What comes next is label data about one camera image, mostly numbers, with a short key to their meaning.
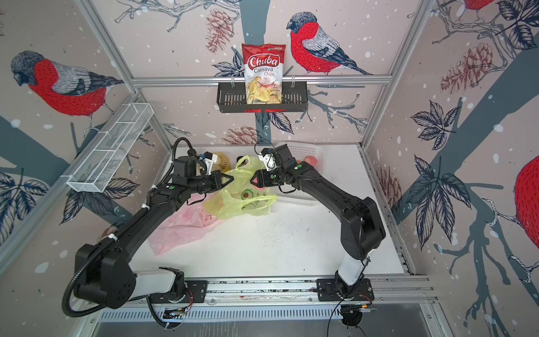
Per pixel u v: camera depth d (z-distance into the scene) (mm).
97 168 727
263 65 854
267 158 771
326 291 721
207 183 707
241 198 743
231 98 947
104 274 402
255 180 781
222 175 760
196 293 732
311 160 1055
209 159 747
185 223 899
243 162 810
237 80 901
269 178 731
